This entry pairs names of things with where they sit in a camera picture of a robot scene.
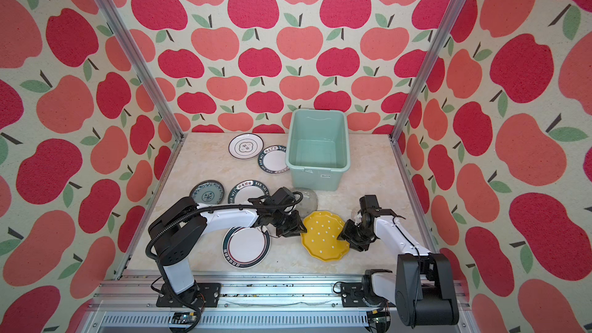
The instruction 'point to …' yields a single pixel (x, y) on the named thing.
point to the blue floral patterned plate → (207, 192)
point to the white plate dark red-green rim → (245, 247)
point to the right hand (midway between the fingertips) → (346, 239)
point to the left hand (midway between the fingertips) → (311, 235)
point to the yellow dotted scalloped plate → (321, 240)
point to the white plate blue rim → (246, 146)
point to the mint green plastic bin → (317, 150)
